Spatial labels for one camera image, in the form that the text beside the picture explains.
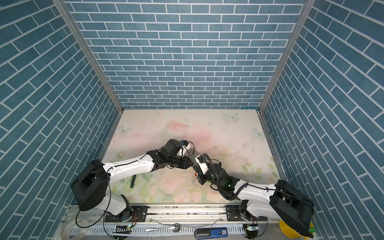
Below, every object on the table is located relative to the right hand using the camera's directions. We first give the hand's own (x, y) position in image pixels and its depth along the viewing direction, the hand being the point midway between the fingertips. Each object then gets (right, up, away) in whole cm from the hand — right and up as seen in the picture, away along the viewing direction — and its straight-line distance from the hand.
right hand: (192, 166), depth 81 cm
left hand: (0, +1, +1) cm, 1 cm away
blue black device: (+4, -24, -17) cm, 30 cm away
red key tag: (+2, -6, +6) cm, 9 cm away
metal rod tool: (-7, -24, -12) cm, 28 cm away
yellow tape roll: (+42, -22, -20) cm, 51 cm away
